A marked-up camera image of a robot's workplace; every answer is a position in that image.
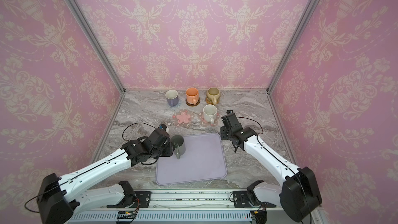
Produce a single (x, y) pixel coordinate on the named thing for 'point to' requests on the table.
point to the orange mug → (192, 95)
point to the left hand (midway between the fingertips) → (173, 149)
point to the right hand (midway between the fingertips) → (227, 130)
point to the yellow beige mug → (213, 94)
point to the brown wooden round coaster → (193, 104)
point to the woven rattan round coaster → (209, 101)
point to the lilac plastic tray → (202, 159)
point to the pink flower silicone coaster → (200, 116)
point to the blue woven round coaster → (175, 106)
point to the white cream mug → (210, 113)
